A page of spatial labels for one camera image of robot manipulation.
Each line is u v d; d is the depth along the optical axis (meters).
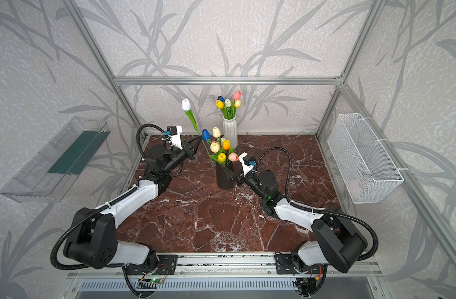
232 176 0.68
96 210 0.45
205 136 0.76
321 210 0.48
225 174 0.72
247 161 0.64
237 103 0.91
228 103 0.90
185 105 0.68
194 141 0.74
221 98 0.88
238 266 0.75
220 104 0.85
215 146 0.69
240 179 0.68
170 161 0.67
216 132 0.77
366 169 0.61
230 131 1.02
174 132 0.68
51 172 0.64
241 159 0.66
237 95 0.86
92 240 0.42
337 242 0.42
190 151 0.69
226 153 0.72
